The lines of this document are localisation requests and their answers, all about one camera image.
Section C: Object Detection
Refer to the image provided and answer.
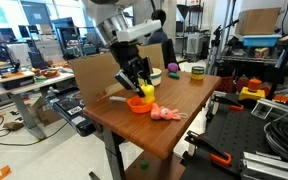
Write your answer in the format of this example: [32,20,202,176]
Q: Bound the metal storage shelf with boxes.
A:
[205,0,288,84]

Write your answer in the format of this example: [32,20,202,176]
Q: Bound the brown cardboard box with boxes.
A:
[234,6,282,37]

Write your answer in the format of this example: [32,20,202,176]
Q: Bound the red bowl with toys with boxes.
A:
[39,68,61,80]

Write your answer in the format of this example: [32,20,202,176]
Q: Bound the white bowl with green rim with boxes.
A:
[137,67,163,87]

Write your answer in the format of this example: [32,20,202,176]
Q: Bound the black clamp with orange handle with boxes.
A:
[211,94,245,113]
[184,129,234,168]

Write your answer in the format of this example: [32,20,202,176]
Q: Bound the orange toy pot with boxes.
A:
[109,95,154,115]

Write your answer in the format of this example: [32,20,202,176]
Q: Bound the purple toy ball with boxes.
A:
[167,62,180,74]

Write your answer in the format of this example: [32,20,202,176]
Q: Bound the pink plush bunny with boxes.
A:
[150,102,189,122]

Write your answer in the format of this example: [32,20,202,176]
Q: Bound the white standing desk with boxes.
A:
[0,68,76,141]

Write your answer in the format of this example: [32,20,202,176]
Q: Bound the black office chair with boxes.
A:
[161,38,179,70]

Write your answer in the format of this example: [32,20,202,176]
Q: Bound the black base unit with label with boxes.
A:
[44,87,97,138]

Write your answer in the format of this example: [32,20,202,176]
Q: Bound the small cardboard box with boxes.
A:
[28,95,64,127]

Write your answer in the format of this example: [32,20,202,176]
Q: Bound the black floor cable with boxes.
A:
[0,114,70,148]

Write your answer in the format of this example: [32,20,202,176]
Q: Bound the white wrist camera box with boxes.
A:
[116,19,163,43]

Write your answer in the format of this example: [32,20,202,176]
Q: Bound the blue plastic bin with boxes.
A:
[241,33,283,48]

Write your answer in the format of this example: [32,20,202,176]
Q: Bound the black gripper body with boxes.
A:
[109,40,154,85]

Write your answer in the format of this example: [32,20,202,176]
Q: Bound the person in dark clothes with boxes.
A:
[146,8,169,46]

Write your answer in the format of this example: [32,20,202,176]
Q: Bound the yellow toy pepper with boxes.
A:
[140,81,157,105]

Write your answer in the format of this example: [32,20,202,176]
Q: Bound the black cable coil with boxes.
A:
[263,102,288,165]

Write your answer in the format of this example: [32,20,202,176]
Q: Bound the brown cardboard board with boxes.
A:
[69,42,166,107]

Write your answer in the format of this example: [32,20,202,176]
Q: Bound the aluminium extrusion bars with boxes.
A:
[239,150,288,180]

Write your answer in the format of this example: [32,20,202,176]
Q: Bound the teal toy vegetable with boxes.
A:
[168,71,181,80]

